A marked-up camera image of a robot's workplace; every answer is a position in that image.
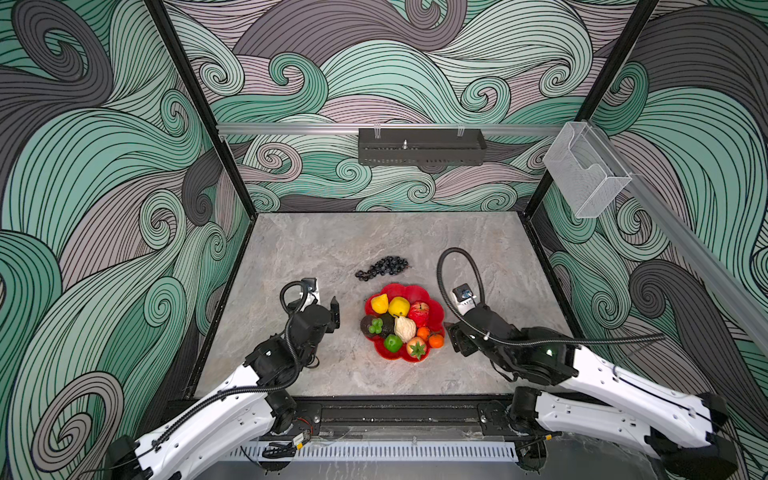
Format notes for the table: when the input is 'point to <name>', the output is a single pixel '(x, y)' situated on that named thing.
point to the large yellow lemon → (399, 306)
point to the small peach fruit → (416, 347)
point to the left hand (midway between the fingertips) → (322, 297)
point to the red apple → (419, 312)
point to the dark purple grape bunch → (391, 265)
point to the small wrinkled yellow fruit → (380, 303)
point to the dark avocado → (388, 326)
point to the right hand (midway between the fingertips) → (456, 321)
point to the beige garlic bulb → (404, 327)
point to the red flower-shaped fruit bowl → (413, 293)
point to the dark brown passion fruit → (366, 322)
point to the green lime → (393, 343)
